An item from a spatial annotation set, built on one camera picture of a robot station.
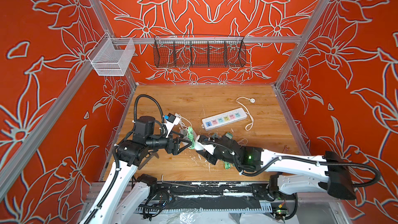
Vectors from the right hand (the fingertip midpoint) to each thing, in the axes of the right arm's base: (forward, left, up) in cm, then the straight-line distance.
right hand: (197, 146), depth 70 cm
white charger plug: (-4, -5, +8) cm, 10 cm away
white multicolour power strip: (+23, -12, -15) cm, 30 cm away
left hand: (0, +4, +7) cm, 8 cm away
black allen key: (0, +28, -17) cm, 33 cm away
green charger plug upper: (+13, -19, -16) cm, 29 cm away
